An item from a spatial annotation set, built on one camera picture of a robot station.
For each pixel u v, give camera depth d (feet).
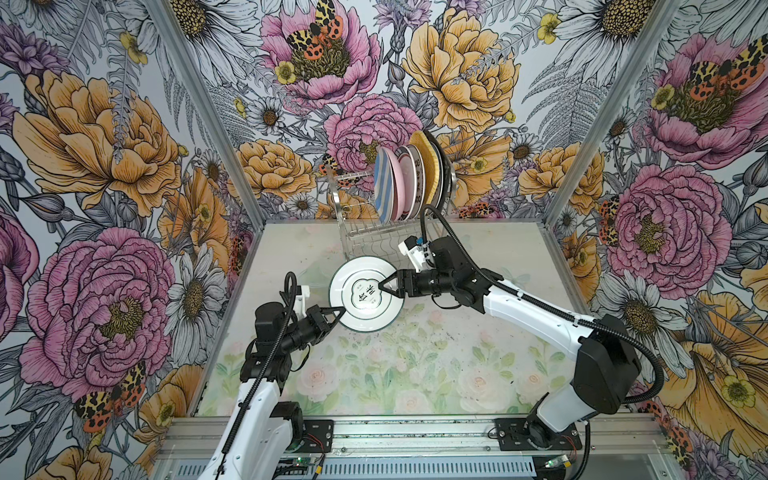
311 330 2.30
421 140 2.51
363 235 2.74
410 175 2.40
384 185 2.40
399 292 2.26
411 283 2.25
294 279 2.06
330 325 2.37
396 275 2.30
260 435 1.62
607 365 1.44
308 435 2.40
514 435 2.43
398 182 2.36
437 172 2.36
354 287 2.61
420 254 2.39
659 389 1.42
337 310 2.51
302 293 2.44
